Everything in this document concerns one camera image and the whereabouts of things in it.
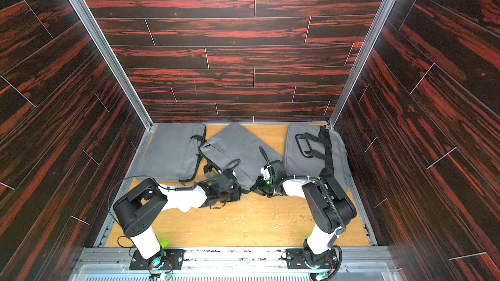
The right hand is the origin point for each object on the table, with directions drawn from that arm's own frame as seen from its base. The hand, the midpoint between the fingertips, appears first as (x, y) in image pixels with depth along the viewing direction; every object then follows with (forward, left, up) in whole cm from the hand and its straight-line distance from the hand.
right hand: (254, 187), depth 94 cm
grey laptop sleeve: (+23, +11, +5) cm, 26 cm away
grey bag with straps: (+18, -30, +7) cm, 36 cm away
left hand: (-4, +5, 0) cm, 7 cm away
